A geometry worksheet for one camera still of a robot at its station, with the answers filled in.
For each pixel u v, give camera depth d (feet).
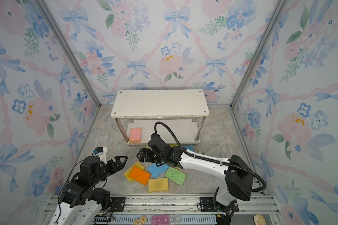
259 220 2.30
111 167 2.10
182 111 2.36
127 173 2.74
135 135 2.94
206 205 2.40
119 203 2.45
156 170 2.77
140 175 2.74
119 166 2.13
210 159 1.55
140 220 2.26
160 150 1.92
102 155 2.17
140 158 2.21
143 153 2.20
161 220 2.27
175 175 2.70
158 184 2.62
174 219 2.26
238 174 1.39
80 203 1.63
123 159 2.31
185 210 2.41
